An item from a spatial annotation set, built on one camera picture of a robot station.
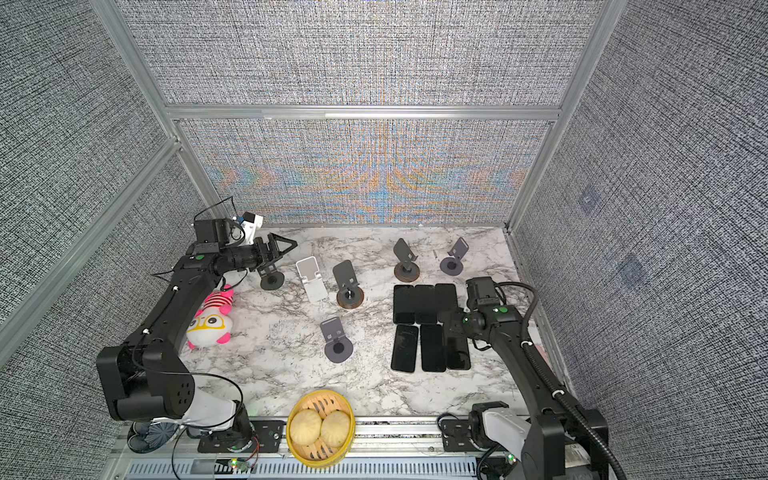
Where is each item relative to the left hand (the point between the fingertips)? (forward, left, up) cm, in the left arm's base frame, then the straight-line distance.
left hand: (289, 249), depth 81 cm
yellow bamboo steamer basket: (-44, -8, -23) cm, 51 cm away
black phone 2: (-3, -46, -23) cm, 52 cm away
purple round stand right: (+10, -51, -23) cm, 57 cm away
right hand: (-16, -46, -15) cm, 51 cm away
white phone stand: (+5, -2, -20) cm, 21 cm away
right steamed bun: (-40, -12, -18) cm, 46 cm away
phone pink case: (-19, -31, -24) cm, 44 cm away
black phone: (-4, -32, -25) cm, 41 cm away
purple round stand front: (-18, -12, -24) cm, 32 cm away
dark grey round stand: (+8, +13, -24) cm, 28 cm away
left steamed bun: (-39, -5, -19) cm, 44 cm away
